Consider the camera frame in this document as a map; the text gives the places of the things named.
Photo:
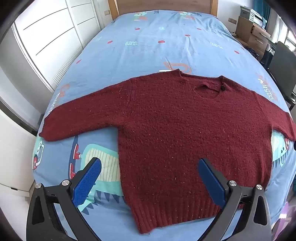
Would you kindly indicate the dark shopping bag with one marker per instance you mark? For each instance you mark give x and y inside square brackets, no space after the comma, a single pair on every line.
[268,55]

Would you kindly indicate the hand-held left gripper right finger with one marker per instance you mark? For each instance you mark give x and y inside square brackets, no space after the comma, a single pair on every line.
[211,183]

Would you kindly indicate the wooden drawer cabinet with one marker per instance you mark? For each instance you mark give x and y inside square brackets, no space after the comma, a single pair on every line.
[253,34]

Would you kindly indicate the blue printed bed sheet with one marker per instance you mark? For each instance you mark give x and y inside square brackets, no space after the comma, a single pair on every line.
[150,44]

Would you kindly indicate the black chair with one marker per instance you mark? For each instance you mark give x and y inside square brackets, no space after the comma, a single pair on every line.
[283,62]

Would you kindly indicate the teal curtain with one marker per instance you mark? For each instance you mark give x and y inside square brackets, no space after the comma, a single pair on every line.
[262,8]

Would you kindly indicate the white wardrobe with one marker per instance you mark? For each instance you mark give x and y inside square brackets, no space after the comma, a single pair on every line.
[55,34]

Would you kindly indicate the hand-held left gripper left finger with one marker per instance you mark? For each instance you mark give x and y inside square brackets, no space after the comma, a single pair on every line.
[89,178]

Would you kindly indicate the dark red knit sweater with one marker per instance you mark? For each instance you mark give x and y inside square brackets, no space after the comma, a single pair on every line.
[173,127]

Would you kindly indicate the wooden headboard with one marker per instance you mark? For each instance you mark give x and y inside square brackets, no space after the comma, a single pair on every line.
[161,5]

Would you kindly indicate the wall socket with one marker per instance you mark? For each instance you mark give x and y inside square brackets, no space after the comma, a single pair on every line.
[232,20]
[106,12]

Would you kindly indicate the white printer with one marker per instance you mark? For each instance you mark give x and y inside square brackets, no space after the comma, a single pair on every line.
[251,15]

